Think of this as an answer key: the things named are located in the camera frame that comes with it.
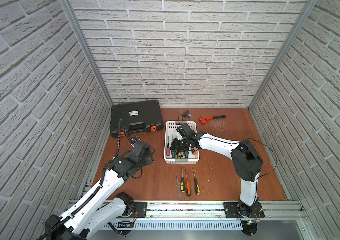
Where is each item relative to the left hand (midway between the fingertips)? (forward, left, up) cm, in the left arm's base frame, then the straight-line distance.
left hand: (149, 153), depth 77 cm
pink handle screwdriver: (+10, -10, -13) cm, 19 cm away
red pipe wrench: (+33, -38, -12) cm, 52 cm away
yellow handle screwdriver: (+3, -17, -11) cm, 20 cm away
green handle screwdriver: (+3, -13, -7) cm, 15 cm away
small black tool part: (+40, -25, -13) cm, 49 cm away
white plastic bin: (+23, -12, -14) cm, 29 cm away
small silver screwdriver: (-14, -15, -14) cm, 25 cm away
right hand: (+8, -12, -8) cm, 16 cm away
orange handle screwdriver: (-15, -20, -13) cm, 29 cm away
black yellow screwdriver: (-12, -18, -14) cm, 25 cm away
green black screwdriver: (+6, -19, -13) cm, 24 cm away
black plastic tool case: (+35, +11, -10) cm, 38 cm away
